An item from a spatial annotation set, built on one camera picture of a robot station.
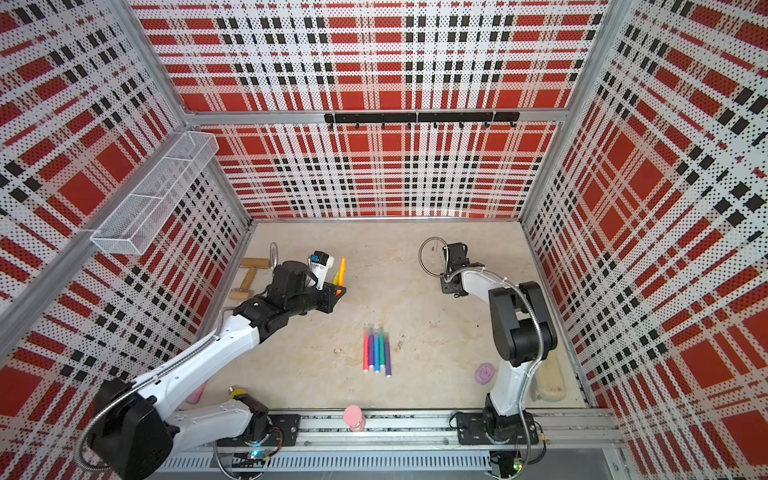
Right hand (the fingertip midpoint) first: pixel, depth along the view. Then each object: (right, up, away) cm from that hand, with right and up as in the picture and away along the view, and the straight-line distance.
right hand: (459, 281), depth 99 cm
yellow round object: (-64, -27, -20) cm, 72 cm away
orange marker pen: (-36, +4, -19) cm, 41 cm away
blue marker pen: (-28, -19, -13) cm, 36 cm away
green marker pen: (-26, -19, -13) cm, 34 cm away
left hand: (-35, 0, -18) cm, 39 cm away
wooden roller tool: (-75, +5, +9) cm, 76 cm away
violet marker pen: (-24, -19, -12) cm, 33 cm away
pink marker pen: (-30, -19, -12) cm, 38 cm away
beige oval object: (+20, -25, -22) cm, 38 cm away
